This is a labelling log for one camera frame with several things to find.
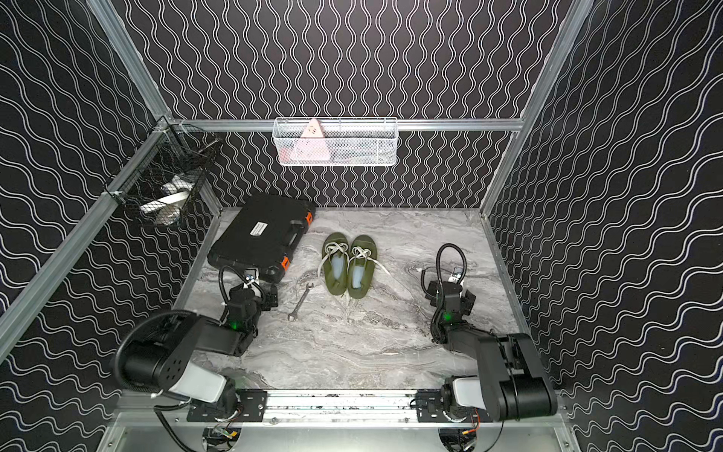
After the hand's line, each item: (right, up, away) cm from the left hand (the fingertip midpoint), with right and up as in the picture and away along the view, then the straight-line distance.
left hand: (256, 281), depth 92 cm
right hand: (+64, -1, 0) cm, 64 cm away
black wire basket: (-32, +32, -1) cm, 45 cm away
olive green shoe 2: (+35, +9, +6) cm, 37 cm away
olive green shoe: (+25, +9, +6) cm, 27 cm away
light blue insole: (+26, +4, +9) cm, 28 cm away
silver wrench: (+12, -11, -2) cm, 17 cm away
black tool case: (-1, +15, +12) cm, 19 cm away
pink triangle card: (+19, +43, -4) cm, 47 cm away
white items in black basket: (-16, +22, -19) cm, 33 cm away
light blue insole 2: (+33, +1, +6) cm, 33 cm away
